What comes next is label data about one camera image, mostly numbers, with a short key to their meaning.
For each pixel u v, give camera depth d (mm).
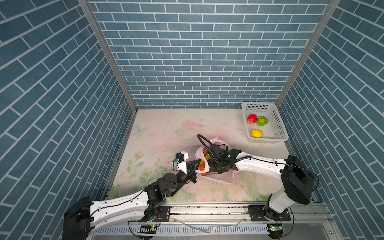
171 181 536
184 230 770
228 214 753
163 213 747
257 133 990
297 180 443
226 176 788
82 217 455
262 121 1050
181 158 606
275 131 1051
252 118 1081
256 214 735
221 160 654
